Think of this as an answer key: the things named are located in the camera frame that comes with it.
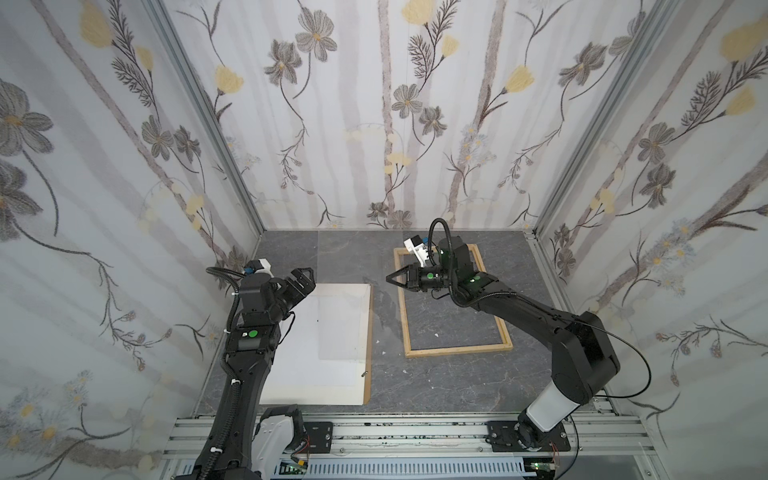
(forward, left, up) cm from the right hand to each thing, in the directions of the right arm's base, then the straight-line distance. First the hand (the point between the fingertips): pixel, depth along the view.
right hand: (386, 272), depth 74 cm
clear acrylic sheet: (+26, +8, -29) cm, 40 cm away
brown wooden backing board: (-20, +4, -27) cm, 34 cm away
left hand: (+2, +22, -3) cm, 23 cm away
